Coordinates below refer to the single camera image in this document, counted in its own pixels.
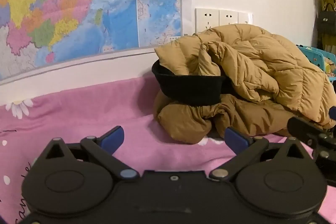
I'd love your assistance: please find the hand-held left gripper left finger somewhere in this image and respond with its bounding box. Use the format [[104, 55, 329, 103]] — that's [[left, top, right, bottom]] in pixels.
[[44, 126, 140, 183]]

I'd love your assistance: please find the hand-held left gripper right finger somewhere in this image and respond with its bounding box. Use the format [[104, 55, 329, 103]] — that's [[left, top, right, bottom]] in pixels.
[[208, 126, 308, 183]]

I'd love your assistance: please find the tan puffer jacket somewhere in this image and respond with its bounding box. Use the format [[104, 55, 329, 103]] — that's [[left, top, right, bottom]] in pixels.
[[152, 24, 336, 145]]

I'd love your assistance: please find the pink floral bed sheet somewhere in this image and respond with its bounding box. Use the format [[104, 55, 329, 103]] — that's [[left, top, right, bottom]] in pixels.
[[0, 74, 336, 224]]

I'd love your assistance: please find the blue plastic basket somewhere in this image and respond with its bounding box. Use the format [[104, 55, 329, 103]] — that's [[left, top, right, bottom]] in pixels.
[[297, 45, 336, 83]]

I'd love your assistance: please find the black handbag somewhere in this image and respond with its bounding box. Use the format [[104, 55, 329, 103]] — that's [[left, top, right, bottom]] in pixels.
[[316, 3, 336, 36]]

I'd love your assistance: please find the colourful wall map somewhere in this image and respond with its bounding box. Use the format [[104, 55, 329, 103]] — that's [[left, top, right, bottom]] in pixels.
[[0, 0, 194, 82]]

